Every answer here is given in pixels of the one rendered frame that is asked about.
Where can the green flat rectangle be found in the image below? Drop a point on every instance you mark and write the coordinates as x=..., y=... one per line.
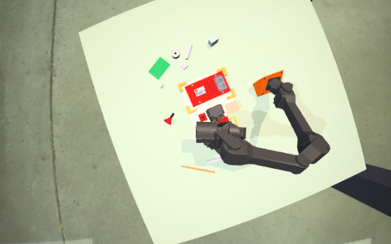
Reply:
x=159, y=68

